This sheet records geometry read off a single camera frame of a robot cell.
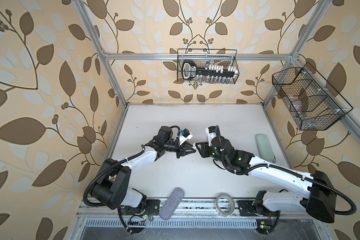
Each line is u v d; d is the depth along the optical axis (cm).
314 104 72
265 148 94
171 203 73
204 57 91
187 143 77
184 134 71
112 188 43
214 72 83
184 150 72
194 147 77
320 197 39
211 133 67
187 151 77
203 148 66
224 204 76
